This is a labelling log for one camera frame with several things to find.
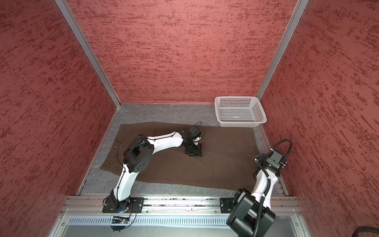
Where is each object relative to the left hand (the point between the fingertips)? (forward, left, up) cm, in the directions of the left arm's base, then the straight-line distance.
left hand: (200, 158), depth 90 cm
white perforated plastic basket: (+41, -33, -1) cm, 53 cm away
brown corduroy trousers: (-2, -17, -1) cm, 17 cm away
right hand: (-6, -33, +5) cm, 34 cm away
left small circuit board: (-32, +42, -4) cm, 53 cm away
